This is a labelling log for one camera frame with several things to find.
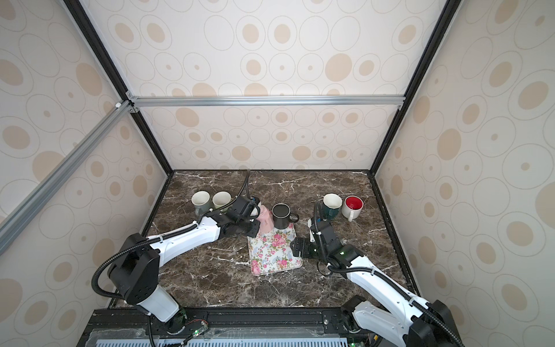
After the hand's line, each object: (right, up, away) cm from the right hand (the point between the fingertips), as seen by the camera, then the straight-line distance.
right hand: (300, 244), depth 82 cm
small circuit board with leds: (-33, -25, -11) cm, 43 cm away
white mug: (+25, +13, +17) cm, 33 cm away
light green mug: (-35, +17, +17) cm, 42 cm away
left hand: (-14, +7, +4) cm, 17 cm away
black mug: (-7, +10, +8) cm, 15 cm away
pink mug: (-14, +9, +5) cm, 17 cm away
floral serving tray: (-12, -5, +8) cm, 15 cm away
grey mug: (-45, +16, +18) cm, 51 cm away
